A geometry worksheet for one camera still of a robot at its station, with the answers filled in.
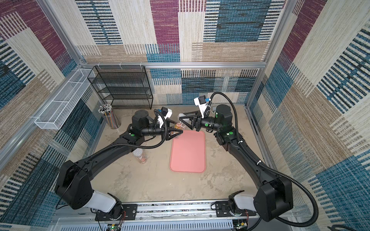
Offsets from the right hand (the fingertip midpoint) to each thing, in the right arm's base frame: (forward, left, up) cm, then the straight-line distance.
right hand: (183, 119), depth 69 cm
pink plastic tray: (0, -2, -33) cm, 33 cm away
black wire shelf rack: (+45, +44, -13) cm, 64 cm away
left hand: (-2, +1, -5) cm, 5 cm away
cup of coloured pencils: (+20, +50, -22) cm, 59 cm away
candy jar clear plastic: (-1, +2, -3) cm, 4 cm away
